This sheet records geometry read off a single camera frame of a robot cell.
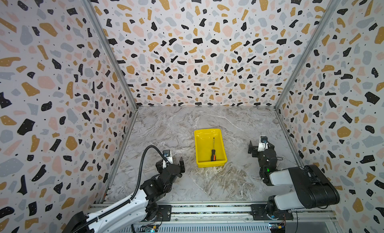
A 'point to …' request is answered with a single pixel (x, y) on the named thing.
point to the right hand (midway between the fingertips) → (258, 138)
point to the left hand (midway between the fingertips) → (175, 157)
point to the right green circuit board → (277, 227)
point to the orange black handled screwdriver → (213, 154)
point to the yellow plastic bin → (204, 139)
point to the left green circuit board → (149, 228)
